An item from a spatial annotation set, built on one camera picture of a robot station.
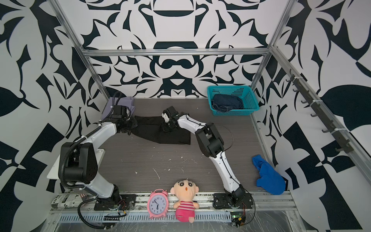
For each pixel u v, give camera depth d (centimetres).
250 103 110
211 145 61
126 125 78
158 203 72
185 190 70
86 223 67
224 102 112
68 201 71
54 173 63
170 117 83
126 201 74
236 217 71
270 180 79
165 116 94
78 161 46
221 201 74
